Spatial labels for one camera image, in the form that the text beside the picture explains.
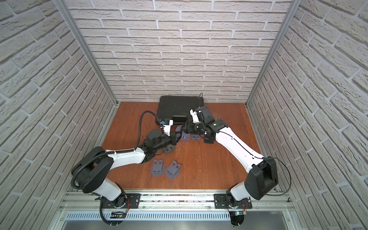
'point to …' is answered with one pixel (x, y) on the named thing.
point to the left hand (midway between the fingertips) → (186, 131)
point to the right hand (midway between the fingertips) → (188, 128)
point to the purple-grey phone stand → (195, 137)
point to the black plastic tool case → (177, 108)
